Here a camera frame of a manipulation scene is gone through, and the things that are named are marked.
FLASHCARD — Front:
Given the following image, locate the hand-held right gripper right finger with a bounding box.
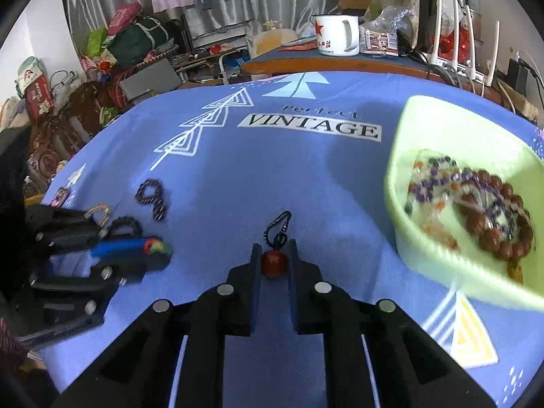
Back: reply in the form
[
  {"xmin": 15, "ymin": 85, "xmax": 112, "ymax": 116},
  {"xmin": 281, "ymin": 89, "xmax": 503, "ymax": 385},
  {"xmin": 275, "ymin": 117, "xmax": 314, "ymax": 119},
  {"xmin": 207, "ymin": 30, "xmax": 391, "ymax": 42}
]
[{"xmin": 288, "ymin": 239, "xmax": 499, "ymax": 408}]

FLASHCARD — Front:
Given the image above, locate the dark red plaid cloth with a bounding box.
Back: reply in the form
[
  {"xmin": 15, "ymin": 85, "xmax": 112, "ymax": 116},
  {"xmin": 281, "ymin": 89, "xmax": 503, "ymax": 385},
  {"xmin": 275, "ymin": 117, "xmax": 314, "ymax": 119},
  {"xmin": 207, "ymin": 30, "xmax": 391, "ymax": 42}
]
[{"xmin": 70, "ymin": 81, "xmax": 128, "ymax": 145}]

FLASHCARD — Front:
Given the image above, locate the purple bead bracelet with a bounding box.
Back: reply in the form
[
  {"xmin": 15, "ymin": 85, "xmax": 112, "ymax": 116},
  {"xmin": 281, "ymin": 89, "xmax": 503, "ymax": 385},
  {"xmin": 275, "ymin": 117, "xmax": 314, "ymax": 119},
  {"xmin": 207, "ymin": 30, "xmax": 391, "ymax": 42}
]
[{"xmin": 408, "ymin": 157, "xmax": 520, "ymax": 231}]

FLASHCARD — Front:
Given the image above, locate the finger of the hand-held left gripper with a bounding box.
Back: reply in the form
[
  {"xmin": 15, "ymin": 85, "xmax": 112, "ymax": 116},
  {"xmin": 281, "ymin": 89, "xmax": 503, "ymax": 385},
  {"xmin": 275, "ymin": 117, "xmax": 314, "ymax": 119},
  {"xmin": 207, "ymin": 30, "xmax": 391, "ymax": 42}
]
[
  {"xmin": 25, "ymin": 255, "xmax": 173, "ymax": 341},
  {"xmin": 25, "ymin": 206, "xmax": 171, "ymax": 262}
]

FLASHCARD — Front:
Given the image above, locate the white router with antennas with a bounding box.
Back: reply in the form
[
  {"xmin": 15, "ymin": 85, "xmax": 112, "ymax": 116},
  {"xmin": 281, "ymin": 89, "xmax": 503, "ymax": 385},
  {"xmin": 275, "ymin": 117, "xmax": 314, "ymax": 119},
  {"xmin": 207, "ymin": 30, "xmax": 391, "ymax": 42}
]
[{"xmin": 427, "ymin": 0, "xmax": 502, "ymax": 94}]

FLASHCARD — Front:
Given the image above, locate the black bead bracelet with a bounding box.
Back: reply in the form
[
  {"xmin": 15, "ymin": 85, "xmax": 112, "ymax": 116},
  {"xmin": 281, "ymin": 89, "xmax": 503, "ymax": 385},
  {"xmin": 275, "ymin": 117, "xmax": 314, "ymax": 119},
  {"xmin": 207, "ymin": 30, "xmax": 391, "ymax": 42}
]
[{"xmin": 107, "ymin": 216, "xmax": 142, "ymax": 237}]

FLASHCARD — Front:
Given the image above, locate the light green plastic tray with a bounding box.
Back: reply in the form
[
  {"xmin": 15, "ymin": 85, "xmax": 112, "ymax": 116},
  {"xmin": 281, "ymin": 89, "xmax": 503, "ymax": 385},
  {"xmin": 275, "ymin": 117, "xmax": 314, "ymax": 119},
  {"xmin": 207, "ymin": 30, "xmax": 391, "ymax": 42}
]
[{"xmin": 384, "ymin": 95, "xmax": 544, "ymax": 311}]

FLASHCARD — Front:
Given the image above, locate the orange green bead bracelet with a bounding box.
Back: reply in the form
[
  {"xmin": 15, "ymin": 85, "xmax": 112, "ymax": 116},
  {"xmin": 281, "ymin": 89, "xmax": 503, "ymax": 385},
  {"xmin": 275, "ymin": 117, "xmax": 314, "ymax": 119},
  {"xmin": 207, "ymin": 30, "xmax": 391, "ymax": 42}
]
[{"xmin": 407, "ymin": 155, "xmax": 464, "ymax": 252}]

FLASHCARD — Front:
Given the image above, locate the beige plastic bag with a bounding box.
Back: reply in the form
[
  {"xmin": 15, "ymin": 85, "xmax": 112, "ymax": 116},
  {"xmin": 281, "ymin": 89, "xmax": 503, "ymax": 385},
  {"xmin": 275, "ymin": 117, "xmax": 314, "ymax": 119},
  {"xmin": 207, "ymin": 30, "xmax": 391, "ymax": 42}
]
[{"xmin": 254, "ymin": 29, "xmax": 298, "ymax": 58}]

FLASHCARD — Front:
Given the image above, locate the red printed gift bag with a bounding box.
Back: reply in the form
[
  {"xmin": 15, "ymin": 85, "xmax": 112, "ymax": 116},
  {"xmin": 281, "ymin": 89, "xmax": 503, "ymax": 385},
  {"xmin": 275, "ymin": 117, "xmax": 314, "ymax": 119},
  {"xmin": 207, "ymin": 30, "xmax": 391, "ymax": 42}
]
[{"xmin": 17, "ymin": 57, "xmax": 58, "ymax": 115}]

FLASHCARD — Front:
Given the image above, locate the black plug adapter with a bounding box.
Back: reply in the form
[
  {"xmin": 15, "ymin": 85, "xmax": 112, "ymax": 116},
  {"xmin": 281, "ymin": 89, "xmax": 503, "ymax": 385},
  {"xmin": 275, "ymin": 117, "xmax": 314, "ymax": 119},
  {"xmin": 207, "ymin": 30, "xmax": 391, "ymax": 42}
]
[{"xmin": 508, "ymin": 57, "xmax": 530, "ymax": 90}]

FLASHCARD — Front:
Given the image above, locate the dark striped bead bracelet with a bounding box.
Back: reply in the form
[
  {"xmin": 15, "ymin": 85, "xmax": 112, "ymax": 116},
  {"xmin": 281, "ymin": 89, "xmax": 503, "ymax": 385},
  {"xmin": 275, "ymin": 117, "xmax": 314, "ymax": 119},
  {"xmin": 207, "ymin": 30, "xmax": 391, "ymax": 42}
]
[{"xmin": 134, "ymin": 177, "xmax": 169, "ymax": 222}]

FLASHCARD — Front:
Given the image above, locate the black monitor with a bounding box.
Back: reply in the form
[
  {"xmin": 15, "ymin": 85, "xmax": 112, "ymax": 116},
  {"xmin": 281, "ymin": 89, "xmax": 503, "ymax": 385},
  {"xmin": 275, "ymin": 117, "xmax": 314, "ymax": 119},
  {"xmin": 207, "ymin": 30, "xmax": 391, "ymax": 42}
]
[{"xmin": 408, "ymin": 0, "xmax": 438, "ymax": 52}]

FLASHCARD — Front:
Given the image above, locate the dark green duffel bag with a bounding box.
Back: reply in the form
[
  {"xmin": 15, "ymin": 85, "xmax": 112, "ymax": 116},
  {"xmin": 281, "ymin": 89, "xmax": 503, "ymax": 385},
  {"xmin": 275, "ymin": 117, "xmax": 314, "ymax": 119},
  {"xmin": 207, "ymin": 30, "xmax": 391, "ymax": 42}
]
[{"xmin": 106, "ymin": 16, "xmax": 175, "ymax": 69}]

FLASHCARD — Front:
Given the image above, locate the red envelope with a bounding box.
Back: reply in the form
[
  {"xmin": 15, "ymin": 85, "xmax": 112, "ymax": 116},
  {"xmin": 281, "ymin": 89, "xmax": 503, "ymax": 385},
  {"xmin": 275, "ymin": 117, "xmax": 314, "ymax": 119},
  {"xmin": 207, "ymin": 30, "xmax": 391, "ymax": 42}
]
[{"xmin": 278, "ymin": 40, "xmax": 319, "ymax": 53}]

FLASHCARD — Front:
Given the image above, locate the wooden desk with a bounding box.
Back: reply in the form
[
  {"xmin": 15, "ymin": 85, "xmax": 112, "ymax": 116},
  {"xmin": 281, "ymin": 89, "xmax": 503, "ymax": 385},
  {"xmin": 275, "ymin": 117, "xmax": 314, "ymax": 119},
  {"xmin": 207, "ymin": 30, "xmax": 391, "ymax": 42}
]
[{"xmin": 240, "ymin": 47, "xmax": 536, "ymax": 115}]

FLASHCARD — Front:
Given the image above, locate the beige power strip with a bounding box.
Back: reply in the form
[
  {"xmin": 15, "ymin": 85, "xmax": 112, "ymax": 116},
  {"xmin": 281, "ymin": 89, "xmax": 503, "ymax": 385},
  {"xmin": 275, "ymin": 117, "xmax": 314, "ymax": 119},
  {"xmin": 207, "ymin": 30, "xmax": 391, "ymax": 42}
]
[{"xmin": 497, "ymin": 79, "xmax": 538, "ymax": 120}]

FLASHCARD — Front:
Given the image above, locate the pink red packet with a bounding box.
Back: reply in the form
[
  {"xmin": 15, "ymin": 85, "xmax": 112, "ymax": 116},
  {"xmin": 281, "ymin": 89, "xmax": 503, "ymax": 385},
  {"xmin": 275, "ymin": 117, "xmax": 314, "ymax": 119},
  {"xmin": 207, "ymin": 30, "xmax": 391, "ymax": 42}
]
[{"xmin": 107, "ymin": 2, "xmax": 143, "ymax": 35}]

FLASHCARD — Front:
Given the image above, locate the green plastic bag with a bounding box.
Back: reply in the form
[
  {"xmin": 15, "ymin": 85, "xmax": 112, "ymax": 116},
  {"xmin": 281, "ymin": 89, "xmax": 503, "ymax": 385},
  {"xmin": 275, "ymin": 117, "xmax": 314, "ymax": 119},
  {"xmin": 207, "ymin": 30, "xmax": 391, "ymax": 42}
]
[{"xmin": 86, "ymin": 28, "xmax": 109, "ymax": 58}]

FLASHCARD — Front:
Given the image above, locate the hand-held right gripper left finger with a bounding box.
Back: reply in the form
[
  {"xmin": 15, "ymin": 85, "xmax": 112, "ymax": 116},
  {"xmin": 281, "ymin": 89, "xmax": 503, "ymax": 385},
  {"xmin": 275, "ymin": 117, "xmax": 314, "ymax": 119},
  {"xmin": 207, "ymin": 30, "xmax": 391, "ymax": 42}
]
[{"xmin": 49, "ymin": 244, "xmax": 262, "ymax": 408}]

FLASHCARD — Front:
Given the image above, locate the brown wooden bead bracelet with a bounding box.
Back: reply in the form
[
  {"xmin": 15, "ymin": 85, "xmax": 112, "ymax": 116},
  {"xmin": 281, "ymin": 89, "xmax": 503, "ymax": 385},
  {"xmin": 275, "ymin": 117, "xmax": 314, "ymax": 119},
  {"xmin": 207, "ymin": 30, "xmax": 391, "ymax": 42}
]
[{"xmin": 457, "ymin": 170, "xmax": 535, "ymax": 285}]

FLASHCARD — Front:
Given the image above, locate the white enamel mug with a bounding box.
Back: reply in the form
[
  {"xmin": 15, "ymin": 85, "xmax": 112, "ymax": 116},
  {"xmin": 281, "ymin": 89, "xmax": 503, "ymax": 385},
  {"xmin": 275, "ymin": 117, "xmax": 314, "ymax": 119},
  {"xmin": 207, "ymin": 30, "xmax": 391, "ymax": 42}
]
[{"xmin": 311, "ymin": 14, "xmax": 361, "ymax": 57}]

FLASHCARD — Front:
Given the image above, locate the thin gold bracelet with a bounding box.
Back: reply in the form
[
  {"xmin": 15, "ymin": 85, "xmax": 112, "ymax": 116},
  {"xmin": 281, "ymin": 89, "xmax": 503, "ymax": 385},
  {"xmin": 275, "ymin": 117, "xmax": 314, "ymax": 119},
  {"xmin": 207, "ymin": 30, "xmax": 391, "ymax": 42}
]
[{"xmin": 84, "ymin": 204, "xmax": 114, "ymax": 227}]

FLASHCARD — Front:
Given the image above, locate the brown patterned cushion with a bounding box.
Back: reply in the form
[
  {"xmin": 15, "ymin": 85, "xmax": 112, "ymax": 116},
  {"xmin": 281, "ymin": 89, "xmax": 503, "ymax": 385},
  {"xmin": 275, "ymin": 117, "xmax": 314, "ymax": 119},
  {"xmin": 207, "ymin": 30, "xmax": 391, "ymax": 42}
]
[{"xmin": 23, "ymin": 115, "xmax": 86, "ymax": 192}]

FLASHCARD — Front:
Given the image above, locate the red bead charm black cord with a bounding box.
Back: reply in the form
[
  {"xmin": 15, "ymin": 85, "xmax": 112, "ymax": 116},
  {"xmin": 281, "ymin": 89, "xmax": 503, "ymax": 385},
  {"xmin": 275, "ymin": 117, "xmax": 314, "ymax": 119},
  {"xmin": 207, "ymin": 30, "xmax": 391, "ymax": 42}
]
[{"xmin": 260, "ymin": 210, "xmax": 294, "ymax": 278}]

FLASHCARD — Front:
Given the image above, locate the grey flat box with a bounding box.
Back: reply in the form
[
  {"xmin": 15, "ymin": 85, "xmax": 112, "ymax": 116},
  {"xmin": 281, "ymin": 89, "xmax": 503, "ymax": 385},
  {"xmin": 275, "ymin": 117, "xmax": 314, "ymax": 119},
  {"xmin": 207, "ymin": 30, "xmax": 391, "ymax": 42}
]
[{"xmin": 120, "ymin": 58, "xmax": 184, "ymax": 105}]

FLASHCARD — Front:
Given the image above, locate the clear plastic snack bag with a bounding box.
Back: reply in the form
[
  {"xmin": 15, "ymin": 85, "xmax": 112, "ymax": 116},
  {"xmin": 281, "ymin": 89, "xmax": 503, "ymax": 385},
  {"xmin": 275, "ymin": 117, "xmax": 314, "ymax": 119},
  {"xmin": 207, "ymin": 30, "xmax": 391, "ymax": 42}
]
[{"xmin": 359, "ymin": 6, "xmax": 415, "ymax": 58}]

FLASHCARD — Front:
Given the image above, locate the red plastic container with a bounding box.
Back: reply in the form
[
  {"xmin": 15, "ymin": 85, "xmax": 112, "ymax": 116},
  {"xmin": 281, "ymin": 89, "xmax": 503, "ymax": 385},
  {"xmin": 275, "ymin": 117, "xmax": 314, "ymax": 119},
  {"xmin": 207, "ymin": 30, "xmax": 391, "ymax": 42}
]
[{"xmin": 437, "ymin": 25, "xmax": 474, "ymax": 60}]

